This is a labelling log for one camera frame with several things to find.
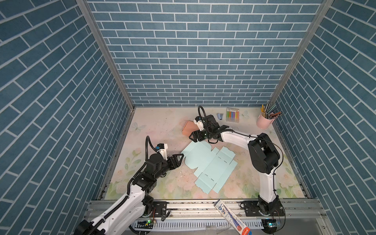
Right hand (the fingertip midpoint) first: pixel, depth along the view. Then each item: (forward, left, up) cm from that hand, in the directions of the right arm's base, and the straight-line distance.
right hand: (193, 133), depth 95 cm
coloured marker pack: (+25, -29, -7) cm, 39 cm away
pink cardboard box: (+10, +4, -7) cm, 13 cm away
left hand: (-19, +5, +4) cm, 20 cm away
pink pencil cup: (+15, -49, -3) cm, 51 cm away
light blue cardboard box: (-18, -14, -9) cm, 24 cm away
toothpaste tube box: (-47, -27, -8) cm, 55 cm away
